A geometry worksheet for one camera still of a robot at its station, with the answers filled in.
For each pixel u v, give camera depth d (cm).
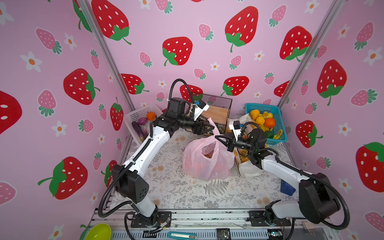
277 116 110
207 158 72
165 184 86
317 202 42
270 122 107
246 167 76
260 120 106
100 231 69
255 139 61
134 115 111
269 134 98
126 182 42
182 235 70
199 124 63
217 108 103
